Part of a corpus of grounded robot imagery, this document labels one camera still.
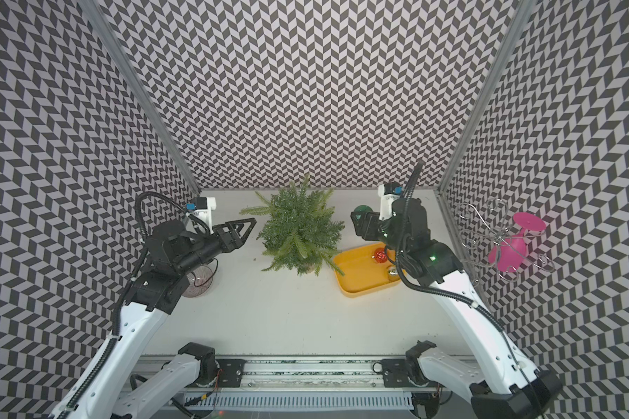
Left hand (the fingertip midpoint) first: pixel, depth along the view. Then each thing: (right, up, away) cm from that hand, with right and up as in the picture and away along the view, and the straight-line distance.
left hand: (250, 226), depth 67 cm
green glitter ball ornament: (+29, +4, +1) cm, 29 cm away
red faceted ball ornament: (+39, -12, +25) cm, 48 cm away
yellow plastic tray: (+32, -19, +24) cm, 45 cm away
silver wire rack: (+62, -4, -1) cm, 62 cm away
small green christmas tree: (+12, -1, +5) cm, 13 cm away
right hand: (+29, +1, +3) cm, 29 cm away
